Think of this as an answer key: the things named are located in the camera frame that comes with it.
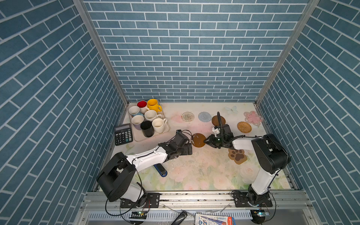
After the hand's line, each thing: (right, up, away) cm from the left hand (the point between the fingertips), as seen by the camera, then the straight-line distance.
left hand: (187, 148), depth 87 cm
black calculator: (-46, +7, +11) cm, 48 cm away
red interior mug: (-35, +29, +22) cm, 51 cm away
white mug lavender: (-37, +18, +14) cm, 44 cm away
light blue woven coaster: (+14, +20, +25) cm, 34 cm away
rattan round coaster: (+43, +12, +18) cm, 48 cm away
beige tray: (-36, +7, +12) cm, 38 cm away
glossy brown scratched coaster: (+7, +4, +9) cm, 12 cm away
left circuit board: (-26, -31, -15) cm, 43 cm away
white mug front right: (-19, +13, +6) cm, 24 cm away
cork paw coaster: (+33, -5, +4) cm, 34 cm away
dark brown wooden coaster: (+21, +16, +18) cm, 32 cm away
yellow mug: (-28, +30, +22) cm, 46 cm away
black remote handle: (-4, -28, -22) cm, 35 cm away
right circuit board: (+37, -30, -16) cm, 50 cm away
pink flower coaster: (+54, +19, +25) cm, 62 cm away
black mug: (-27, +12, +7) cm, 31 cm away
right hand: (+11, +4, +8) cm, 14 cm away
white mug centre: (-29, +21, +18) cm, 40 cm away
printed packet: (+8, -30, -19) cm, 37 cm away
